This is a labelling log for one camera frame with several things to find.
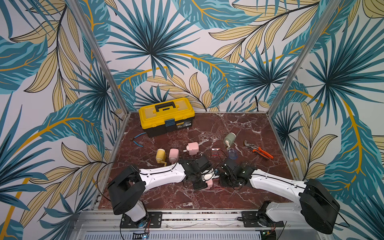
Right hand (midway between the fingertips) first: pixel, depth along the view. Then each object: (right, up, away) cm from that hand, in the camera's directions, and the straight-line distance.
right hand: (219, 181), depth 84 cm
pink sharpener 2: (-6, +1, -6) cm, 9 cm away
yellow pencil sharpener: (-34, +13, +3) cm, 36 cm away
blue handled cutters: (-57, +22, +19) cm, 64 cm away
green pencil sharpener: (+8, +23, +11) cm, 26 cm away
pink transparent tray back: (0, +15, +11) cm, 18 cm away
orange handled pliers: (+28, +16, +15) cm, 35 cm away
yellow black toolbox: (-32, +38, +12) cm, 51 cm away
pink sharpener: (-15, +18, +7) cm, 24 cm away
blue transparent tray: (+11, +13, +12) cm, 21 cm away
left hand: (-10, 0, -3) cm, 11 cm away
